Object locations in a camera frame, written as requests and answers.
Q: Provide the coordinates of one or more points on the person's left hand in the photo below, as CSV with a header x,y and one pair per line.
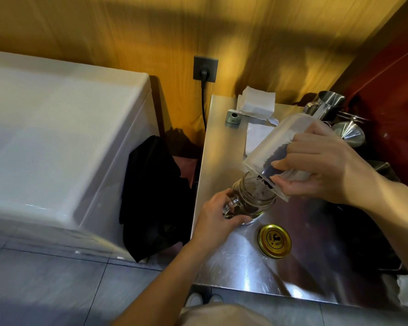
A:
x,y
209,224

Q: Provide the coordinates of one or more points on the folded white paper stack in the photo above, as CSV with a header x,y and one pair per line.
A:
x,y
256,101

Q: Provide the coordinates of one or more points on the person's left forearm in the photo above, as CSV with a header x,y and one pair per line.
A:
x,y
159,291

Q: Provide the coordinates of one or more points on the red coffee machine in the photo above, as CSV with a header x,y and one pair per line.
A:
x,y
394,98

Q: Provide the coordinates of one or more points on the shiny steel milk pitcher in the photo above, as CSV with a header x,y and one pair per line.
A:
x,y
326,103

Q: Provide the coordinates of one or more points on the person's right hand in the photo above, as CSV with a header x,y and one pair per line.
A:
x,y
329,166

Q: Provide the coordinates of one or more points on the black cloth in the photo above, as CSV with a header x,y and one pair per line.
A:
x,y
153,200

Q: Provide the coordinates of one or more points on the small grey cube device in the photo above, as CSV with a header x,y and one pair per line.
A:
x,y
233,117

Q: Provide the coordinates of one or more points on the flat white napkin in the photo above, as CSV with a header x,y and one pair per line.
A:
x,y
256,135

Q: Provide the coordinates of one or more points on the dark steel pitcher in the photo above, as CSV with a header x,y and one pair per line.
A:
x,y
386,169

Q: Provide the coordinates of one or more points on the steel rimmed round container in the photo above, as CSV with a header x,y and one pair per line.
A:
x,y
352,116

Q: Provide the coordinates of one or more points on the white chest freezer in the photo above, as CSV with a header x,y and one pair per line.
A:
x,y
54,142

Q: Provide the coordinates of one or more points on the dark grey wall socket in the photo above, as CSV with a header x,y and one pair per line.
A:
x,y
198,61

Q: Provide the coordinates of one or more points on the steel pot with funnel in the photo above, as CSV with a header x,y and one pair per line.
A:
x,y
352,134

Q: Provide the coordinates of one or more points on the clear plastic measuring jug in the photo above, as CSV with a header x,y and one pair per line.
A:
x,y
275,139

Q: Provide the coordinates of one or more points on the white shoe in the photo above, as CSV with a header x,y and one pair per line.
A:
x,y
193,299
216,298

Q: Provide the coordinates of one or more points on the gold metal lid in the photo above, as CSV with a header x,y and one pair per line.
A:
x,y
274,241

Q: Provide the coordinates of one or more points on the maroon bin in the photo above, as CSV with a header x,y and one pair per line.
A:
x,y
187,169

